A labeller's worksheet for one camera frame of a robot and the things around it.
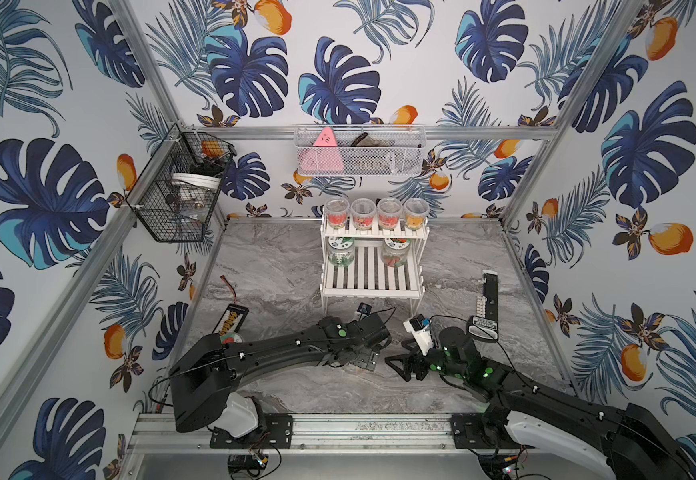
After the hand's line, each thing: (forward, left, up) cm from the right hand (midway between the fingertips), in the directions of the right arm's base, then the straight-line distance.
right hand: (396, 350), depth 80 cm
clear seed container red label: (+27, +2, +25) cm, 37 cm away
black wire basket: (+40, +68, +19) cm, 81 cm away
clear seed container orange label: (+27, -5, +25) cm, 38 cm away
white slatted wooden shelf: (+21, +7, +4) cm, 22 cm away
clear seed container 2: (+27, +16, +25) cm, 41 cm away
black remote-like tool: (+12, -29, -8) cm, 32 cm away
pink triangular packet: (+48, +21, +28) cm, 59 cm away
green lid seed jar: (+24, +15, +13) cm, 31 cm away
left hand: (0, +9, +1) cm, 9 cm away
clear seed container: (+26, +9, +26) cm, 38 cm away
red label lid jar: (+24, 0, +12) cm, 27 cm away
